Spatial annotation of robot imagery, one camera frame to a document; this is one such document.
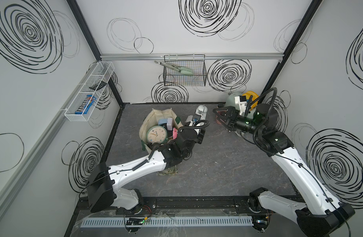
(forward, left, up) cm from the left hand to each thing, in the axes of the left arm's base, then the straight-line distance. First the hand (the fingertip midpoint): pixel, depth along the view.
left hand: (199, 123), depth 72 cm
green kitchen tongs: (+38, +9, +5) cm, 39 cm away
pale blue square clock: (+13, +21, -16) cm, 30 cm away
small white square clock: (+7, +16, -11) cm, 20 cm away
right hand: (-4, -6, +11) cm, 13 cm away
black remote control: (+20, +54, +6) cm, 58 cm away
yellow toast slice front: (+45, -49, -21) cm, 70 cm away
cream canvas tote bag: (+10, +27, -12) cm, 31 cm away
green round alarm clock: (+1, +23, -14) cm, 26 cm away
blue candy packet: (+5, +56, +6) cm, 57 cm away
